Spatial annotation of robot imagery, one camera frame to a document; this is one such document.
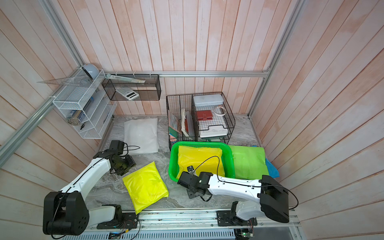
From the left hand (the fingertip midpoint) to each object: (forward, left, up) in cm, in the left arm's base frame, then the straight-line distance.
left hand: (133, 167), depth 86 cm
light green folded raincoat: (+4, -69, 0) cm, 69 cm away
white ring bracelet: (+29, -52, +14) cm, 62 cm away
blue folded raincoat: (-1, -83, -3) cm, 83 cm away
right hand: (-12, -35, -2) cm, 37 cm away
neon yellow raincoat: (-10, -8, -3) cm, 13 cm away
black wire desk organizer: (+28, -29, +7) cm, 40 cm away
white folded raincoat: (+25, +1, -3) cm, 25 cm away
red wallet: (+27, -42, +16) cm, 53 cm away
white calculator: (+44, +8, +20) cm, 49 cm away
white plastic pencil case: (+41, -45, +17) cm, 63 cm away
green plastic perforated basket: (+10, -57, +2) cm, 57 cm away
